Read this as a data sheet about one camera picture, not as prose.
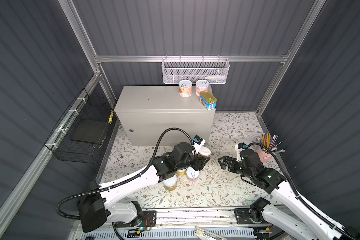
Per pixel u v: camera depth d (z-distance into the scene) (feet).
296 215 1.54
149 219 2.37
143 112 3.27
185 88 2.55
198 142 2.03
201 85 2.59
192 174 2.71
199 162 2.04
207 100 2.41
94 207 1.28
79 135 2.29
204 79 2.97
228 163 2.24
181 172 2.77
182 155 1.77
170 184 2.58
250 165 1.87
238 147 2.32
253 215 2.16
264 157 2.84
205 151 2.25
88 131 2.37
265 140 2.92
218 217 2.47
